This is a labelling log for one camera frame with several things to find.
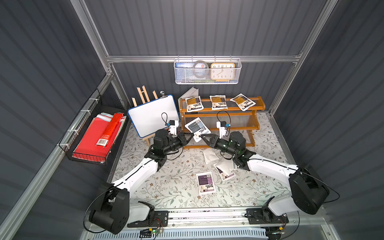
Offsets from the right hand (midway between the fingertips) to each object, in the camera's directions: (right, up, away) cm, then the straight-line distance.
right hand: (201, 138), depth 75 cm
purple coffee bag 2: (+3, -26, +9) cm, 28 cm away
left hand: (-3, +1, 0) cm, 3 cm away
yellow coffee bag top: (-4, +19, +8) cm, 21 cm away
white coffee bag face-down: (+6, -12, +20) cm, 24 cm away
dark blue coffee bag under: (-2, +6, +4) cm, 7 cm away
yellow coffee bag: (+10, +20, +9) cm, 25 cm away
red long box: (-45, +3, -4) cm, 46 cm away
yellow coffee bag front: (+24, +20, +8) cm, 33 cm away
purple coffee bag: (+13, -23, +12) cm, 29 cm away
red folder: (-53, -4, -7) cm, 54 cm away
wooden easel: (-36, +26, +12) cm, 46 cm away
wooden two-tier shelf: (+28, +11, +40) cm, 50 cm away
